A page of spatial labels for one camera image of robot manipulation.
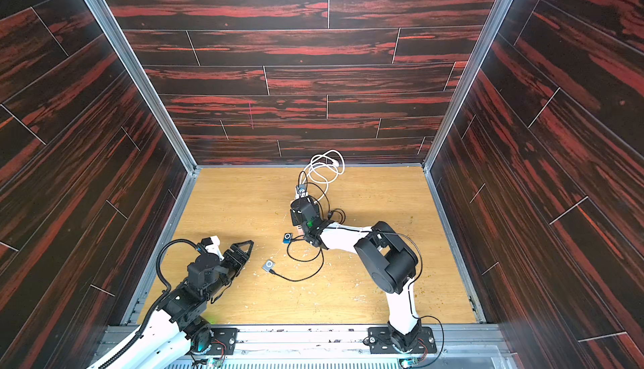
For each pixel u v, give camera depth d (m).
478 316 0.82
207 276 0.60
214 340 0.73
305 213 0.72
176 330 0.56
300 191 0.81
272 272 0.88
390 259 0.50
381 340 0.74
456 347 0.74
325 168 1.20
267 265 0.89
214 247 0.73
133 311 0.82
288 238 0.95
